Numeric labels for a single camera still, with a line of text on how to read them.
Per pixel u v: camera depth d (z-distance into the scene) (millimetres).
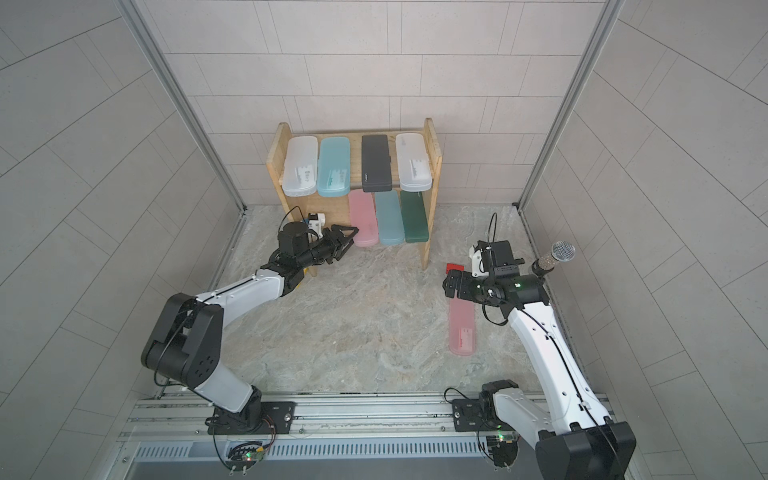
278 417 708
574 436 365
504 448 680
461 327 843
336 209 888
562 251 683
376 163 694
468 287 655
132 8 706
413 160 690
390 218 851
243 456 654
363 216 862
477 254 681
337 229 771
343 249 792
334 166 683
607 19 717
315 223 791
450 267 993
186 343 440
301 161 699
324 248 750
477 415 712
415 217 863
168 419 717
